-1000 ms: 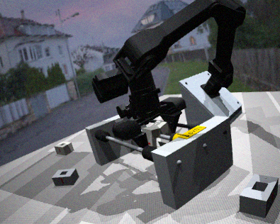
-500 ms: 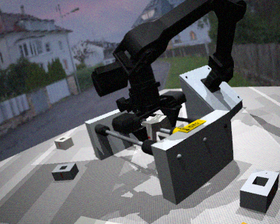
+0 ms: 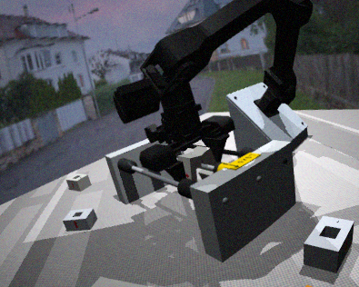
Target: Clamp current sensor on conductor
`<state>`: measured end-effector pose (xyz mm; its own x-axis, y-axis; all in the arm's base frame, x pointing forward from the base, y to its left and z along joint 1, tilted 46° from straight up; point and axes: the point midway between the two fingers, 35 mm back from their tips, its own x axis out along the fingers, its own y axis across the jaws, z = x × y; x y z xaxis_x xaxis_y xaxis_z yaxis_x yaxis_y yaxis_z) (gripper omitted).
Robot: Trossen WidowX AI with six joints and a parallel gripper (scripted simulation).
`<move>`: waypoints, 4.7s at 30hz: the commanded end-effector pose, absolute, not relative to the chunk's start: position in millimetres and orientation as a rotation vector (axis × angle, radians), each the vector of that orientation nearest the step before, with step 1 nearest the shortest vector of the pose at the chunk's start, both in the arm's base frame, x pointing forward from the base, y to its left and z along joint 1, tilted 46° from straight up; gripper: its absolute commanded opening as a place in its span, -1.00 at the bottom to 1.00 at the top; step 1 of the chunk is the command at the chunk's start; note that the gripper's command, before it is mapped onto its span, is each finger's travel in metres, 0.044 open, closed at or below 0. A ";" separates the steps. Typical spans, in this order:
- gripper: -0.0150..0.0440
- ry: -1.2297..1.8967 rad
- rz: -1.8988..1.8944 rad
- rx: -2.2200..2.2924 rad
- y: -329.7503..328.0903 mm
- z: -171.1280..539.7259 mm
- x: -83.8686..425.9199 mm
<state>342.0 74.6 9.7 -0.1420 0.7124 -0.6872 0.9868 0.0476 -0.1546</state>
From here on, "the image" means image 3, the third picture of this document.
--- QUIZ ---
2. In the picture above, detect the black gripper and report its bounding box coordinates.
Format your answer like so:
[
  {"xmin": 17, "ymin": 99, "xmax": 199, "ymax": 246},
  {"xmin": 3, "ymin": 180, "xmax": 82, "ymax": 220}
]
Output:
[{"xmin": 139, "ymin": 100, "xmax": 235, "ymax": 183}]

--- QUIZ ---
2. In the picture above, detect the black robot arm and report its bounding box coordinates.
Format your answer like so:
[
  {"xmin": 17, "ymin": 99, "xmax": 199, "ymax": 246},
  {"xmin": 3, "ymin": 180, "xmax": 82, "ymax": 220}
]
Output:
[{"xmin": 113, "ymin": 0, "xmax": 313, "ymax": 124}]

